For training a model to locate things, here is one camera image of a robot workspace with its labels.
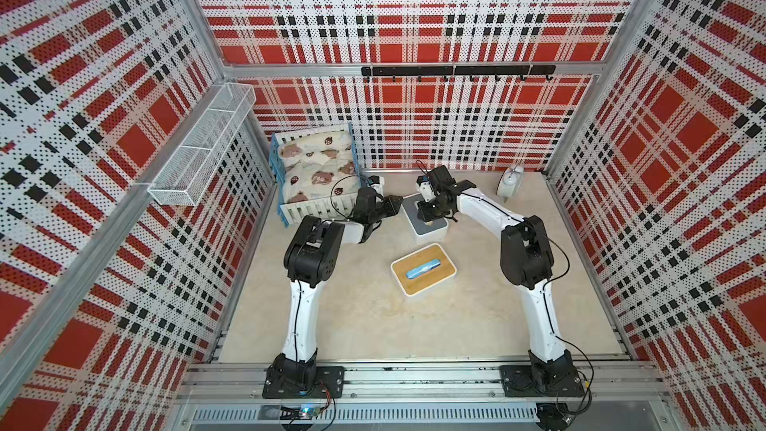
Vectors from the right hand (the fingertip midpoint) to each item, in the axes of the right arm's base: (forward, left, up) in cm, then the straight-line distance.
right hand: (426, 211), depth 100 cm
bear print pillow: (+21, +40, +1) cm, 45 cm away
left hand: (+7, +6, 0) cm, 9 cm away
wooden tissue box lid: (-17, +3, -2) cm, 17 cm away
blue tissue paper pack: (-21, +3, -3) cm, 21 cm away
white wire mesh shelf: (+4, +77, +13) cm, 78 cm away
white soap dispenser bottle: (+11, -30, +2) cm, 32 cm away
